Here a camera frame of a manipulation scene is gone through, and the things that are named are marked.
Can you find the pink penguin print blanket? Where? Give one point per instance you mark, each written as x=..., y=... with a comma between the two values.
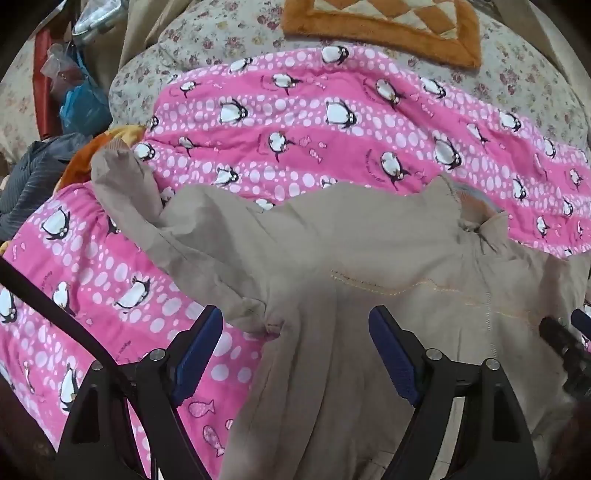
x=300, y=115

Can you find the silver shiny object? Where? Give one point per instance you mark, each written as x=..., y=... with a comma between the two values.
x=99, y=18

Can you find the orange plush cloth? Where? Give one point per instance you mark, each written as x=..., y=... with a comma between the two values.
x=85, y=154

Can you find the beige curtain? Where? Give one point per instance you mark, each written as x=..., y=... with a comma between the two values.
x=143, y=27

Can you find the clear plastic bag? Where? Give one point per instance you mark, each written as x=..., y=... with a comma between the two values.
x=57, y=64

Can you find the grey striped cloth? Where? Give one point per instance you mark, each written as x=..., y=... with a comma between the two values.
x=32, y=180

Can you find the floral bed sheet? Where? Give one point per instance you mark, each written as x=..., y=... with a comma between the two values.
x=207, y=37

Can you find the blue plastic bag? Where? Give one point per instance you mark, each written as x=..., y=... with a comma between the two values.
x=85, y=104

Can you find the orange bordered quilted mat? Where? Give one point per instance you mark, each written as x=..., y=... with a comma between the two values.
x=383, y=40

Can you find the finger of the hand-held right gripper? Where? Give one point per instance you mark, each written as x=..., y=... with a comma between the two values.
x=561, y=339
x=581, y=322

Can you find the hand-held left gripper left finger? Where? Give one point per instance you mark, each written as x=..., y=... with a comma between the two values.
x=198, y=355

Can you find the beige garment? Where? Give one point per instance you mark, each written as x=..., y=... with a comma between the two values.
x=323, y=240

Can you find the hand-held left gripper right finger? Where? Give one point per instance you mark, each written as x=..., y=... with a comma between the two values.
x=392, y=355

